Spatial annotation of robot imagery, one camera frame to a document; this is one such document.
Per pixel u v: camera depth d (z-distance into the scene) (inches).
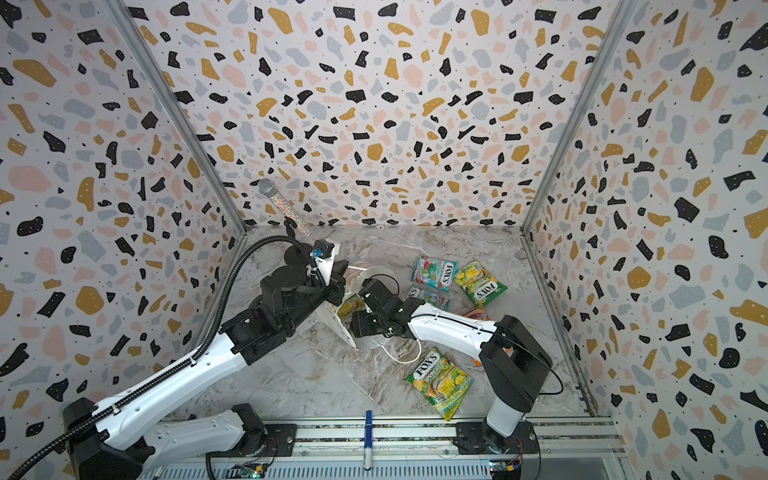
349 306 25.6
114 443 15.2
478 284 40.4
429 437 30.0
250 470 27.6
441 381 32.0
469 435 29.5
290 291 19.7
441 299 39.1
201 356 18.0
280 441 28.9
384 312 25.8
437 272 41.0
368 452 28.1
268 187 34.2
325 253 22.4
